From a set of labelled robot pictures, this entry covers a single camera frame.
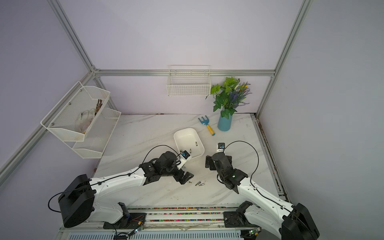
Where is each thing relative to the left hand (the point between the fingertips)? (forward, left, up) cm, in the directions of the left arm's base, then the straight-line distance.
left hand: (186, 170), depth 81 cm
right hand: (+7, -17, +2) cm, 18 cm away
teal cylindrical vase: (+38, -26, -4) cm, 46 cm away
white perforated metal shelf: (+18, +59, +23) cm, 66 cm away
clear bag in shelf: (+20, +55, +21) cm, 62 cm away
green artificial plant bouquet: (+36, -25, +23) cm, 50 cm away
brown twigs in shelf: (+28, +49, +23) cm, 61 cm away
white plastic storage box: (+27, 0, -8) cm, 28 cm away
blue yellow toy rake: (+45, -12, -8) cm, 47 cm away
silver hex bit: (+24, -5, -9) cm, 26 cm away
